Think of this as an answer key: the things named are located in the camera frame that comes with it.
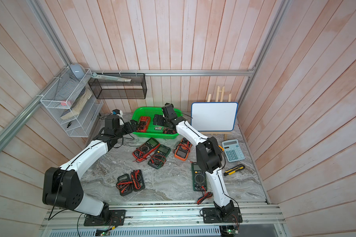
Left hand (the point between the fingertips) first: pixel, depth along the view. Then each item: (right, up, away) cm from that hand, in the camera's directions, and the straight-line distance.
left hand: (132, 125), depth 88 cm
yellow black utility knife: (+60, -28, -2) cm, 66 cm away
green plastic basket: (+11, -4, +22) cm, 25 cm away
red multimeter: (+3, +1, +16) cm, 17 cm away
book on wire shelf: (-27, +11, -8) cm, 31 cm away
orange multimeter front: (+21, -4, +15) cm, 26 cm away
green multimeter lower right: (+40, -32, -5) cm, 52 cm away
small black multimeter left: (-2, -33, -8) cm, 34 cm away
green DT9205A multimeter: (+16, -21, +2) cm, 27 cm away
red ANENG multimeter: (+7, -15, +8) cm, 19 cm away
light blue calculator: (+65, -17, +7) cm, 67 cm away
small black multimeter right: (+5, -32, -6) cm, 32 cm away
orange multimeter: (+31, -17, +5) cm, 35 cm away
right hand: (+15, +4, +8) cm, 17 cm away
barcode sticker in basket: (+13, -2, +23) cm, 26 cm away
